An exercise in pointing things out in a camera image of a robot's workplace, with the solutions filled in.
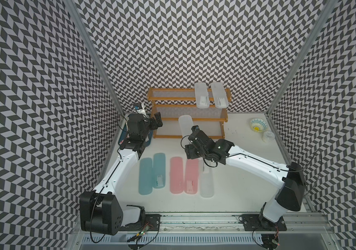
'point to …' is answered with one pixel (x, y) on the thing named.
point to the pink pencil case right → (191, 176)
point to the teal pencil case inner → (159, 170)
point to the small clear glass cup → (268, 136)
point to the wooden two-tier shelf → (174, 102)
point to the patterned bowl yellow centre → (258, 125)
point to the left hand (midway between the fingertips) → (152, 115)
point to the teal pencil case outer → (145, 176)
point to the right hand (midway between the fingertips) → (193, 150)
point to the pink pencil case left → (176, 175)
